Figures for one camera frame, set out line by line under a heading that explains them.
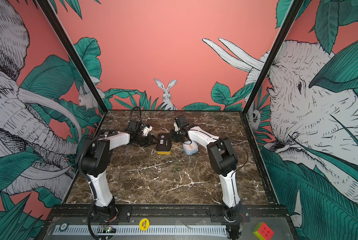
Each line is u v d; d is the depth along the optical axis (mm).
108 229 701
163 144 980
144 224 713
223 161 537
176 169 887
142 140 860
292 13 714
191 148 954
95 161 515
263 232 661
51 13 718
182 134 727
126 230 701
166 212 759
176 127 818
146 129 930
